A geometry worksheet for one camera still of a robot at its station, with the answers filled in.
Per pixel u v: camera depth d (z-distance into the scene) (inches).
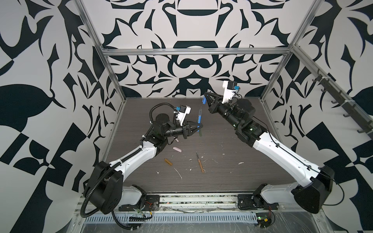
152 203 28.6
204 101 26.1
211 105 23.4
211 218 30.5
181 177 32.6
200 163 34.2
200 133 39.4
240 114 20.7
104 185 16.0
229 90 22.4
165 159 35.0
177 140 38.0
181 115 25.5
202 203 29.9
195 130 26.8
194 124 26.5
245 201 29.2
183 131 25.0
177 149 36.8
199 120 26.9
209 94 24.9
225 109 22.7
